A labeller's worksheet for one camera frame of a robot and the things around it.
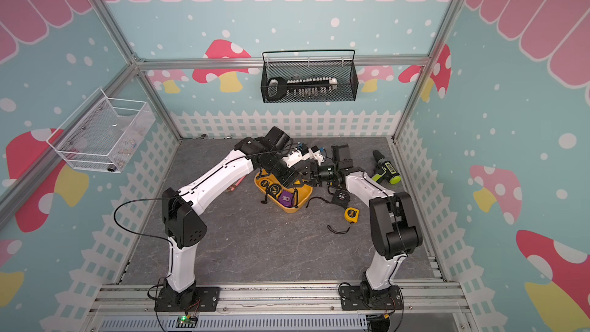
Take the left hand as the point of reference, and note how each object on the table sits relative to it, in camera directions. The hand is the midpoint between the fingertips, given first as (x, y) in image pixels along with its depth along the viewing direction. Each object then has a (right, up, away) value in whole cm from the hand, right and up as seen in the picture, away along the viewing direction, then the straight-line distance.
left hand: (295, 181), depth 82 cm
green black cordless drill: (+40, +3, +21) cm, 45 cm away
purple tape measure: (-4, -8, +13) cm, 16 cm away
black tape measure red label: (+18, -8, +13) cm, 23 cm away
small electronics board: (-35, -44, -9) cm, 57 cm away
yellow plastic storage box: (+2, -6, +11) cm, 13 cm away
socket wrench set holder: (-7, +36, +8) cm, 37 cm away
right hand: (0, +2, 0) cm, 2 cm away
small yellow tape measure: (+22, -14, +10) cm, 28 cm away
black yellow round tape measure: (-9, -5, +15) cm, 18 cm away
